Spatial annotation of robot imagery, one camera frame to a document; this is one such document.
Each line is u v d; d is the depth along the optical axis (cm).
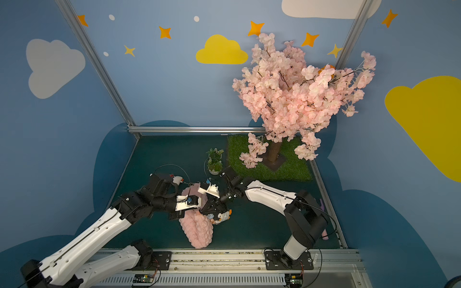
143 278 72
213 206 70
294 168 105
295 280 72
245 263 75
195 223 77
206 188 69
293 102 64
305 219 45
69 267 40
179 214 61
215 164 101
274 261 73
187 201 58
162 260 75
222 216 79
